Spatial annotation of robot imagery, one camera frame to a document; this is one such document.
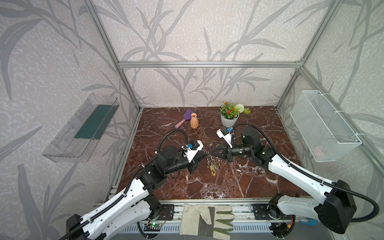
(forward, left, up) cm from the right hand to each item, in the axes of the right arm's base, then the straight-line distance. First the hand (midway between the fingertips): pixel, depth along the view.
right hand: (211, 148), depth 69 cm
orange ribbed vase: (+31, +10, -18) cm, 37 cm away
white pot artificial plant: (+32, -14, -12) cm, 37 cm away
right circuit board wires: (-29, -34, -28) cm, 53 cm away
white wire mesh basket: (+3, -50, +8) cm, 50 cm away
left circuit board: (-28, +29, -27) cm, 48 cm away
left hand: (-3, +2, +2) cm, 4 cm away
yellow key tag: (-8, -2, -12) cm, 15 cm away
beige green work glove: (-26, +6, -24) cm, 36 cm away
